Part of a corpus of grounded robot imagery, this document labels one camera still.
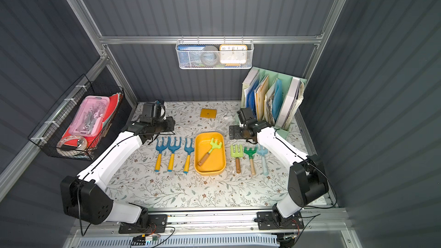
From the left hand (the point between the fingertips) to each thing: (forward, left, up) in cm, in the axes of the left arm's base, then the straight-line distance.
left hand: (170, 121), depth 83 cm
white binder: (+11, -61, +1) cm, 62 cm away
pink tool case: (-5, +31, +9) cm, 33 cm away
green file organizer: (+16, -53, 0) cm, 56 cm away
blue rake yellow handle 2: (-13, +9, -21) cm, 26 cm away
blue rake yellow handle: (-9, +2, -21) cm, 23 cm away
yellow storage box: (-13, -21, -22) cm, 33 cm away
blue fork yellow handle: (-4, -6, -21) cm, 22 cm away
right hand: (-1, -36, -7) cm, 37 cm away
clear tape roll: (-17, +36, +9) cm, 41 cm away
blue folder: (+14, -56, +1) cm, 57 cm away
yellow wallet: (+22, -16, -20) cm, 34 cm away
